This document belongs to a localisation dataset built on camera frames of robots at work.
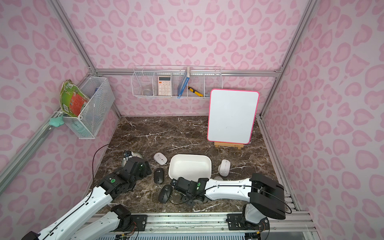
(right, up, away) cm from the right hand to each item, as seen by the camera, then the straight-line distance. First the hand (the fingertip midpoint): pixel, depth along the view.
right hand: (187, 194), depth 80 cm
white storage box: (+3, +12, +12) cm, 17 cm away
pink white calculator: (-15, +62, +15) cm, 66 cm away
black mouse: (-17, +8, +8) cm, 21 cm away
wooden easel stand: (+20, +25, +19) cm, 37 cm away
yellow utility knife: (+4, +59, +18) cm, 62 cm away
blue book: (-3, +62, +9) cm, 62 cm away
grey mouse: (+17, +6, +8) cm, 20 cm away
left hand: (-24, +16, 0) cm, 29 cm away
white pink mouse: (-18, +16, +14) cm, 28 cm away
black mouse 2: (-12, 0, +1) cm, 12 cm away
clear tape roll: (-27, +58, +16) cm, 66 cm away
